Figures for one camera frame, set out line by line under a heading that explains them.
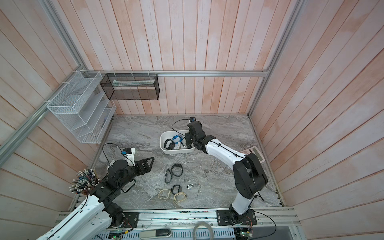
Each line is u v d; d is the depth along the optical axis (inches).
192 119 31.2
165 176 34.1
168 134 40.9
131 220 28.8
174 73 38.1
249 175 18.2
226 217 28.4
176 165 34.8
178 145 37.6
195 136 26.9
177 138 41.2
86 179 27.0
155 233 26.2
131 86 41.8
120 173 23.3
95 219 23.2
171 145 38.6
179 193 31.4
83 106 28.8
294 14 27.8
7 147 20.3
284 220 29.9
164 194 32.2
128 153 26.9
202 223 27.5
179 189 31.9
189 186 32.9
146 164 27.0
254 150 37.9
